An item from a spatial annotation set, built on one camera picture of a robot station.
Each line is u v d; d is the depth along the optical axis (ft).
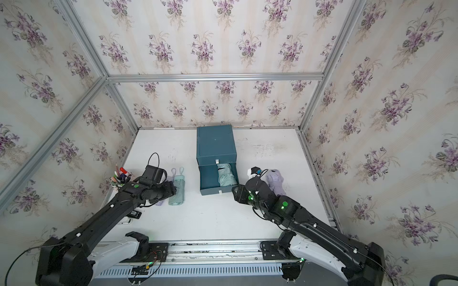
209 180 2.77
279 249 2.13
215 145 2.78
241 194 2.09
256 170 2.18
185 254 2.45
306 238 1.61
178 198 2.82
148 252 2.27
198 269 2.30
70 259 1.23
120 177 2.74
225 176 2.72
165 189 2.41
